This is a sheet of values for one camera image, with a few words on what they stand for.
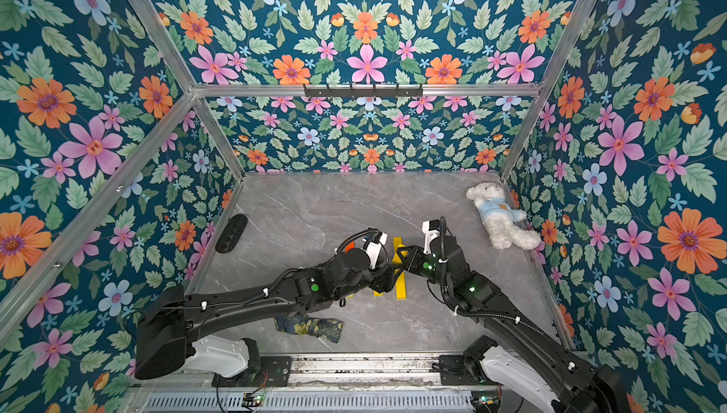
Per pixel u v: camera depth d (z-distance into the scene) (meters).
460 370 0.71
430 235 0.70
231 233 0.99
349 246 0.54
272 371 0.74
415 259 0.66
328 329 0.78
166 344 0.39
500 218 0.95
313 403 0.77
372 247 0.64
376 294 0.76
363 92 0.93
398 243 0.76
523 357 0.57
